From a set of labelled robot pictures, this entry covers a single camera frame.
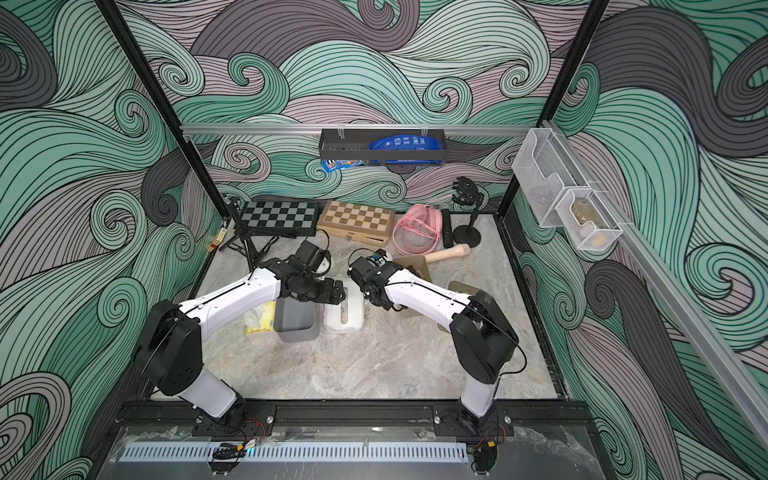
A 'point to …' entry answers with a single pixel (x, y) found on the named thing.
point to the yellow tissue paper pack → (267, 320)
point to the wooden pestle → (461, 250)
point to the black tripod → (255, 244)
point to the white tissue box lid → (347, 316)
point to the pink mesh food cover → (418, 232)
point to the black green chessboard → (281, 218)
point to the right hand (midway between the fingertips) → (411, 281)
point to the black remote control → (447, 228)
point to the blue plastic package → (406, 142)
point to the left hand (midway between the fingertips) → (333, 291)
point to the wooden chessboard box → (355, 222)
